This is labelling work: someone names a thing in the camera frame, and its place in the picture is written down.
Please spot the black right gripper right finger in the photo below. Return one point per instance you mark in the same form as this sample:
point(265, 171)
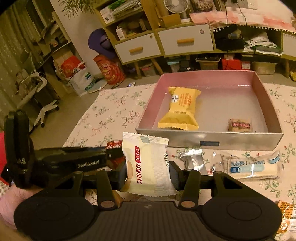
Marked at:
point(188, 182)

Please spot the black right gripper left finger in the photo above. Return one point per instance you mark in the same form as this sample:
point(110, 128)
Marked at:
point(106, 182)

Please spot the red snack packet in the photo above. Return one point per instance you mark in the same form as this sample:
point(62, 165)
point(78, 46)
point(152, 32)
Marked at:
point(115, 156)

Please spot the white cream bread packet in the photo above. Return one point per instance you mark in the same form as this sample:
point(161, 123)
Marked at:
point(147, 165)

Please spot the yellow cake snack packet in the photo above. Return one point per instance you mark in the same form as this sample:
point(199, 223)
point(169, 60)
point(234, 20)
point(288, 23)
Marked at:
point(181, 114)

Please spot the brown beef snack packet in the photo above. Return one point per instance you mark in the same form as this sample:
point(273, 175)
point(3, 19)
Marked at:
point(239, 125)

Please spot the silver foil snack packet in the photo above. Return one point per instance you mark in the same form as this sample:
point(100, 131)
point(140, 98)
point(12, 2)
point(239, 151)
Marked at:
point(193, 159)

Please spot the white blue bread roll packet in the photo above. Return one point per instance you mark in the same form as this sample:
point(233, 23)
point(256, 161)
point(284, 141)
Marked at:
point(262, 167)

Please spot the pink silver cardboard box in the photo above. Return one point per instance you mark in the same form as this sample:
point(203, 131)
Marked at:
point(225, 94)

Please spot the white office chair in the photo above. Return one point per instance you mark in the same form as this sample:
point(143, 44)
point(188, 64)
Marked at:
point(31, 85)

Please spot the white plastic shopping bag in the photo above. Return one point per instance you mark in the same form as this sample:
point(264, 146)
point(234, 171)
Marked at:
point(82, 81)

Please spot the orange snack packet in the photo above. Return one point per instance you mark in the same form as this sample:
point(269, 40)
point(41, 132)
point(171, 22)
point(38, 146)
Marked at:
point(288, 217)

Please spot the red orange gift bag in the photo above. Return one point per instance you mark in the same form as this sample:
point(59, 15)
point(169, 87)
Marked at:
point(111, 69)

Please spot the red cardboard box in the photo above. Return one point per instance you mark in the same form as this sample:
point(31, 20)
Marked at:
point(235, 64)

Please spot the clear plastic storage bin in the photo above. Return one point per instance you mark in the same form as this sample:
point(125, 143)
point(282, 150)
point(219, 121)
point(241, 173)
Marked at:
point(264, 68)

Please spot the left white cabinet drawer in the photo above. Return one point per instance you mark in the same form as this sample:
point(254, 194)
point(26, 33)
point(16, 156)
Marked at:
point(138, 48)

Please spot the white cabinet drawer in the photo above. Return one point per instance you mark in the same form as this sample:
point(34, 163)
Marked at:
point(186, 40)
point(138, 48)

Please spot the purple hat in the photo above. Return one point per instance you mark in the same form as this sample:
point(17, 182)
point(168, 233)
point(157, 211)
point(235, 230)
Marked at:
point(99, 42)

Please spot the wooden tv cabinet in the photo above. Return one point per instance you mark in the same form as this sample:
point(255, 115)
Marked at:
point(140, 30)

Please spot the white desk fan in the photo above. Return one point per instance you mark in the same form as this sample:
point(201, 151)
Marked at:
point(178, 7)

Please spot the pink cloth runner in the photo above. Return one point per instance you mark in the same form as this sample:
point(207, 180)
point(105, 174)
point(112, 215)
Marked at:
point(243, 17)

